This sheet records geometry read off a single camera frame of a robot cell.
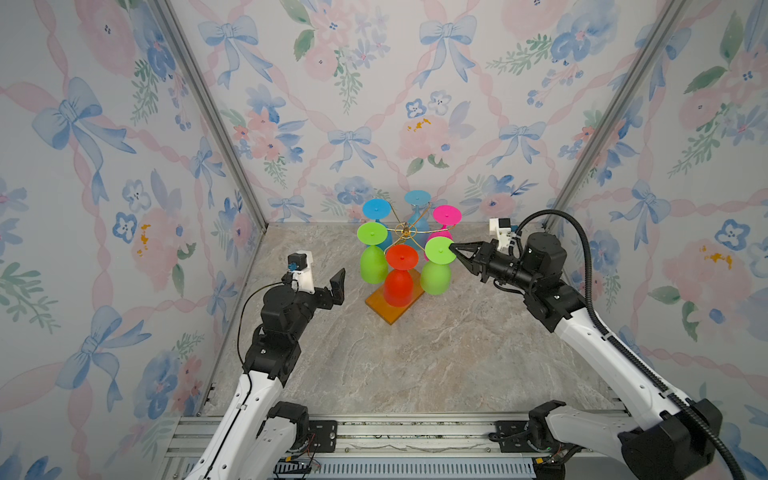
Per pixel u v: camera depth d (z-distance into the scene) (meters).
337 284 0.65
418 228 0.88
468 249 0.67
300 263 0.60
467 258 0.64
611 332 0.48
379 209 0.79
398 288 0.74
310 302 0.63
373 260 0.76
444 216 0.77
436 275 0.74
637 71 0.78
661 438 0.37
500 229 0.65
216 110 0.87
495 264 0.61
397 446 0.73
